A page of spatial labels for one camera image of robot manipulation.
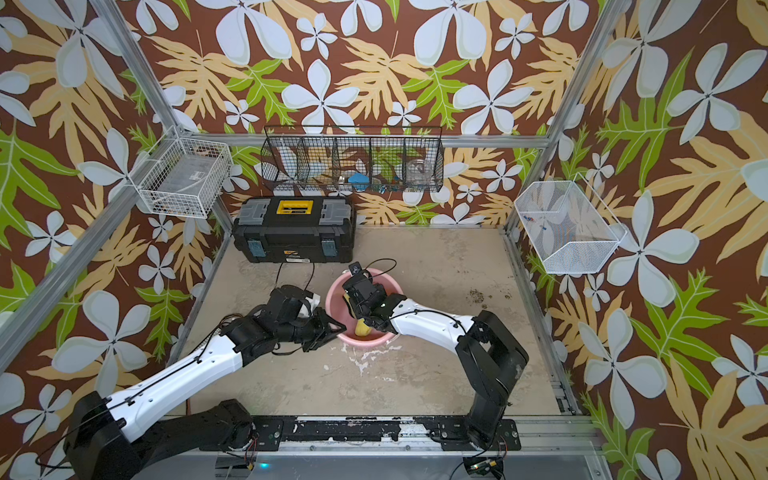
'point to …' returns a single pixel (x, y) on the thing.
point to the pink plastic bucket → (337, 304)
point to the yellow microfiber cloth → (361, 329)
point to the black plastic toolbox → (294, 229)
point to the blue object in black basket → (359, 181)
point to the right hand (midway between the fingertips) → (362, 292)
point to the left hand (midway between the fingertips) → (350, 327)
